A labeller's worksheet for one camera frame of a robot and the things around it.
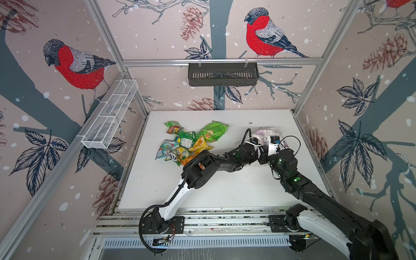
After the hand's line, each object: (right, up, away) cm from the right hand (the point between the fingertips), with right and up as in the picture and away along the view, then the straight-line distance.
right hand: (260, 143), depth 81 cm
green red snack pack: (-50, +8, +24) cm, 56 cm away
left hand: (+5, -7, +14) cm, 17 cm away
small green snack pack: (-41, 0, +20) cm, 46 cm away
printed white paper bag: (+3, +4, +2) cm, 5 cm away
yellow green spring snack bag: (-44, -8, +12) cm, 47 cm away
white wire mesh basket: (-76, +15, -2) cm, 78 cm away
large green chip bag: (-24, +5, +20) cm, 32 cm away
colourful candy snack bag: (-53, -5, +14) cm, 55 cm away
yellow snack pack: (-32, -3, +13) cm, 34 cm away
